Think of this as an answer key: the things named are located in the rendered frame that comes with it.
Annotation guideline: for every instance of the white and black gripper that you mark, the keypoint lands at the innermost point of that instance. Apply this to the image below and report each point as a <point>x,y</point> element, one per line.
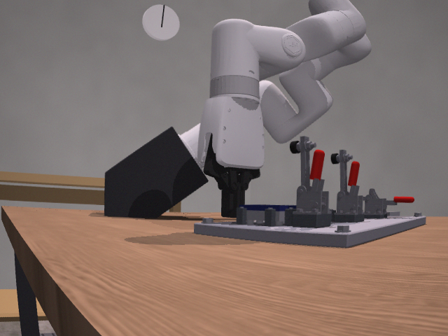
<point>237,146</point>

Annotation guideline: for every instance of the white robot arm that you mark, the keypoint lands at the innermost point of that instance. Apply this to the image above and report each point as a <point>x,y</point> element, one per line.
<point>302,54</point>

